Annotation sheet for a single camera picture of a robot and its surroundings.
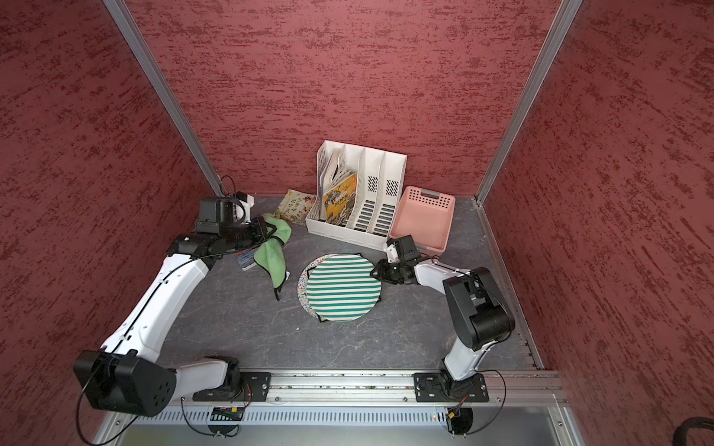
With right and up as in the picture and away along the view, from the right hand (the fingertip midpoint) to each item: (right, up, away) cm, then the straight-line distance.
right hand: (373, 278), depth 93 cm
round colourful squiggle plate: (-24, -2, -1) cm, 25 cm away
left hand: (-29, +16, -15) cm, 37 cm away
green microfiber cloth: (-29, +10, -17) cm, 35 cm away
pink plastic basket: (+24, +22, +24) cm, 40 cm away
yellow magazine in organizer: (-13, +26, +8) cm, 30 cm away
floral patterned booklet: (-33, +26, +24) cm, 49 cm away
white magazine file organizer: (-6, +30, +10) cm, 32 cm away
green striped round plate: (-11, -3, -3) cm, 12 cm away
